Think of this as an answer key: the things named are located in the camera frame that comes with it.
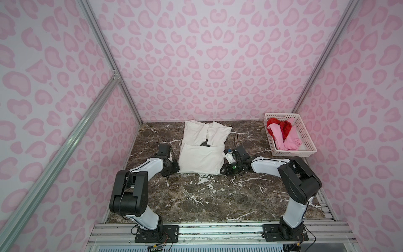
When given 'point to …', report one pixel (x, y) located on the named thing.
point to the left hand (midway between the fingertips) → (177, 166)
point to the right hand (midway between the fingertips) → (221, 171)
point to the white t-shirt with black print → (203, 147)
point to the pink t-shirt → (292, 141)
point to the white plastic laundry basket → (307, 147)
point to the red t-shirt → (285, 127)
